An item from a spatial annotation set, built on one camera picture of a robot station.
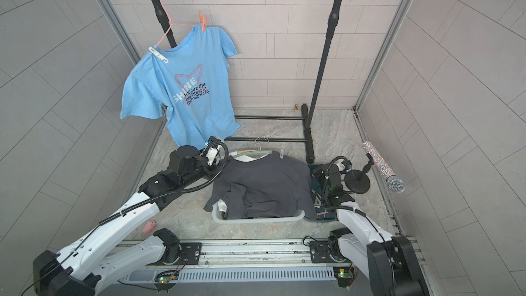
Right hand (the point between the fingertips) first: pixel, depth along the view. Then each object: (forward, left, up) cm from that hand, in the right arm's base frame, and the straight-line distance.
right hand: (317, 162), depth 88 cm
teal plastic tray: (-20, +1, -6) cm, 21 cm away
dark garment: (-12, +19, +6) cm, 23 cm away
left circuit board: (-38, +55, -1) cm, 67 cm away
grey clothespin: (0, +15, +10) cm, 18 cm away
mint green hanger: (+3, +24, +5) cm, 25 cm away
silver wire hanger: (+22, +24, -7) cm, 33 cm away
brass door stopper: (+41, +4, -6) cm, 41 cm away
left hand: (-3, +36, +15) cm, 39 cm away
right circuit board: (-39, -3, -8) cm, 40 cm away
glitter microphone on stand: (-9, -16, -5) cm, 19 cm away
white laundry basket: (-21, +40, +4) cm, 45 cm away
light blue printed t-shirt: (+23, +50, +27) cm, 61 cm away
